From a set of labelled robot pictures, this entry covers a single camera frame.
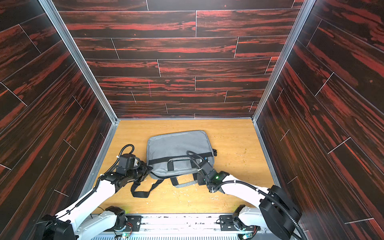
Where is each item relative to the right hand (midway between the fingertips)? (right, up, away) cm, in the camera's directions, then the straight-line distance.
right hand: (204, 173), depth 88 cm
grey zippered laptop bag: (-23, +10, +3) cm, 25 cm away
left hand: (-29, +5, -4) cm, 29 cm away
